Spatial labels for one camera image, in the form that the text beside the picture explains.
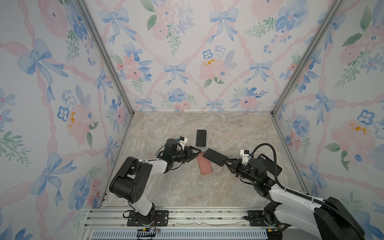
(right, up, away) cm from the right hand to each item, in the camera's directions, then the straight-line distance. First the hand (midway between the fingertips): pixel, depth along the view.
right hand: (222, 159), depth 80 cm
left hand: (-11, +3, +5) cm, 13 cm away
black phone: (-10, +10, +24) cm, 28 cm away
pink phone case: (-8, -6, +12) cm, 16 cm away
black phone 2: (-3, 0, +4) cm, 5 cm away
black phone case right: (+33, -6, +14) cm, 36 cm away
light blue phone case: (-6, +9, +24) cm, 26 cm away
